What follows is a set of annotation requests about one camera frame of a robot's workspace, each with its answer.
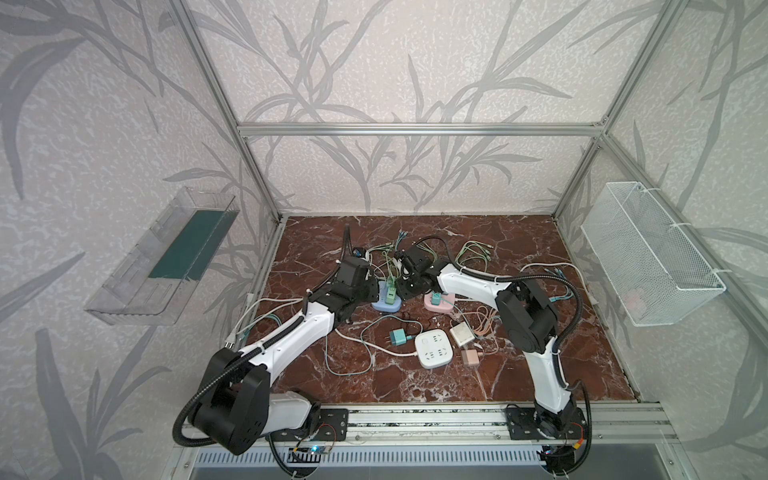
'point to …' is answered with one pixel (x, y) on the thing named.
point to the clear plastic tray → (154, 282)
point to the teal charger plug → (398, 337)
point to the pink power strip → (447, 303)
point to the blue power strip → (382, 306)
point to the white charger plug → (462, 334)
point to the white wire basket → (650, 263)
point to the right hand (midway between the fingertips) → (401, 281)
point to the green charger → (391, 291)
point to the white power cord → (382, 351)
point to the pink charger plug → (470, 357)
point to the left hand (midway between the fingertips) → (377, 272)
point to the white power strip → (434, 348)
